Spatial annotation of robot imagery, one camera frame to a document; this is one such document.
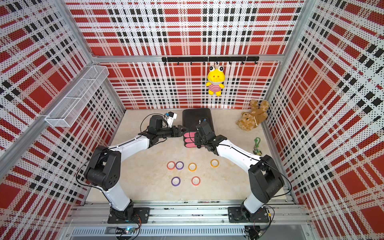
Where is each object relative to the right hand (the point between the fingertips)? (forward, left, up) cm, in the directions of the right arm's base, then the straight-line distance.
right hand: (200, 135), depth 87 cm
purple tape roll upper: (-12, +13, -14) cm, 23 cm away
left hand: (+4, +8, +1) cm, 9 cm away
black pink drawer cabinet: (+9, +6, +4) cm, 11 cm away
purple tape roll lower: (-22, +15, -15) cm, 30 cm away
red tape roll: (-12, +18, -14) cm, 26 cm away
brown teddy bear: (+18, -36, -7) cm, 41 cm away
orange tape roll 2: (-11, -9, -15) cm, 21 cm away
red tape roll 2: (-21, +3, -15) cm, 26 cm away
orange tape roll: (-13, +5, -15) cm, 21 cm away
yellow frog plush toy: (+31, -10, +20) cm, 38 cm away
